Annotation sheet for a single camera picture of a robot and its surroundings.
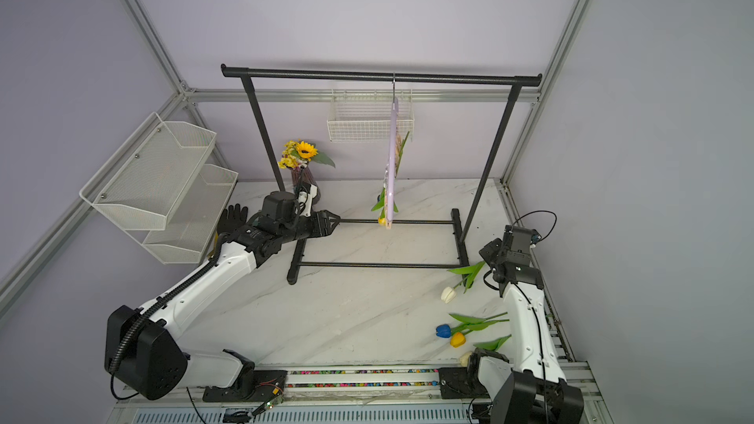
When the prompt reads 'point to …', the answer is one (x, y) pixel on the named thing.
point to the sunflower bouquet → (298, 154)
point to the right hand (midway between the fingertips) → (492, 254)
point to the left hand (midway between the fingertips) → (332, 222)
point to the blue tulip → (468, 323)
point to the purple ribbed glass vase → (302, 179)
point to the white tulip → (468, 275)
